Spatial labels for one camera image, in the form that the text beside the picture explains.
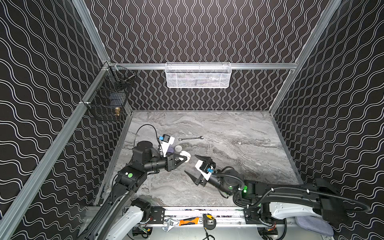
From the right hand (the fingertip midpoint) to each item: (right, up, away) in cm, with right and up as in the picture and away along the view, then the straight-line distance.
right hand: (191, 162), depth 65 cm
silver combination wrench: (+6, +8, +39) cm, 40 cm away
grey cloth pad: (+59, -31, +5) cm, 66 cm away
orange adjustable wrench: (-10, -31, +7) cm, 33 cm away
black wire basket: (-50, +35, +27) cm, 67 cm away
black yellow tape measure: (+8, -29, +5) cm, 31 cm away
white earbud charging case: (-9, +1, +33) cm, 34 cm away
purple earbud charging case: (-14, 0, +33) cm, 35 cm away
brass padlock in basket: (-41, +25, +18) cm, 51 cm away
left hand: (-2, +1, -1) cm, 3 cm away
